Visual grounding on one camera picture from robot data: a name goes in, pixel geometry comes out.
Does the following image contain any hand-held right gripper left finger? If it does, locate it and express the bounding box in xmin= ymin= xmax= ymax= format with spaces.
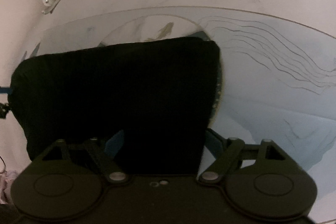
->
xmin=39 ymin=130 xmax=128 ymax=185

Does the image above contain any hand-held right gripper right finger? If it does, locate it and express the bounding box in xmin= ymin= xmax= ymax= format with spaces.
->
xmin=197 ymin=129 xmax=287 ymax=185

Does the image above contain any black sweater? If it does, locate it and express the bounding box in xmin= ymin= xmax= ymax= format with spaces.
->
xmin=8 ymin=36 xmax=223 ymax=176

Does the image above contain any pink cloth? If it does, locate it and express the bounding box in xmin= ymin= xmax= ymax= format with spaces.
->
xmin=0 ymin=168 xmax=14 ymax=205

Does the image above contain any printed tablecloth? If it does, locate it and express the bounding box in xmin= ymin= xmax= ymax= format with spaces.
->
xmin=0 ymin=0 xmax=336 ymax=224

